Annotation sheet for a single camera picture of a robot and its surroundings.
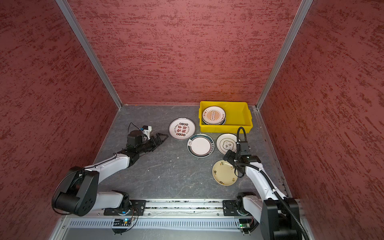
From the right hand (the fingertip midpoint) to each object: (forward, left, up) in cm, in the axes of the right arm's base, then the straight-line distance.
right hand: (229, 163), depth 86 cm
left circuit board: (-27, +55, -3) cm, 61 cm away
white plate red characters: (+29, +29, -3) cm, 41 cm away
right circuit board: (-30, -3, -4) cm, 30 cm away
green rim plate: (+14, +16, -4) cm, 22 cm away
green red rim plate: (+29, 0, +2) cm, 29 cm away
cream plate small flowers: (-5, +4, -4) cm, 7 cm away
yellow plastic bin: (+42, -16, -4) cm, 45 cm away
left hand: (+12, +38, +8) cm, 40 cm away
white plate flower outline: (+17, -2, -4) cm, 17 cm away
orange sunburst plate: (+37, +5, +1) cm, 37 cm away
